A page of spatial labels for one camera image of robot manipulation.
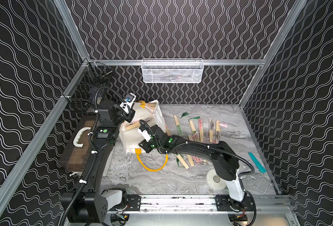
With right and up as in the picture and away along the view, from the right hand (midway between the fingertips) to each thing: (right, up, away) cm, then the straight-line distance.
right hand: (140, 142), depth 83 cm
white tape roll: (+43, -22, -2) cm, 49 cm away
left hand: (-3, +24, -11) cm, 26 cm away
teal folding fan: (+74, -16, +4) cm, 76 cm away
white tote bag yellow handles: (-8, +1, +9) cm, 12 cm away
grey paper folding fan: (+48, +5, +20) cm, 53 cm away
